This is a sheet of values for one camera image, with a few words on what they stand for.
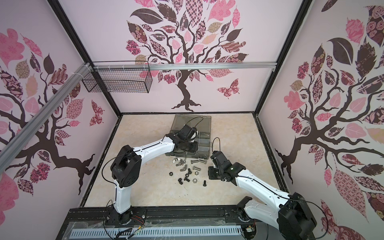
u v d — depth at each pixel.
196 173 0.88
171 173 0.88
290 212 0.39
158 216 0.75
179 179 0.85
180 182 0.84
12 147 0.51
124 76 0.95
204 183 0.84
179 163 0.92
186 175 0.87
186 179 0.85
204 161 0.92
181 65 0.93
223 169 0.62
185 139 0.71
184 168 0.90
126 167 0.50
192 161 0.92
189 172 0.88
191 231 0.70
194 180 0.85
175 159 0.92
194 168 0.90
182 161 0.92
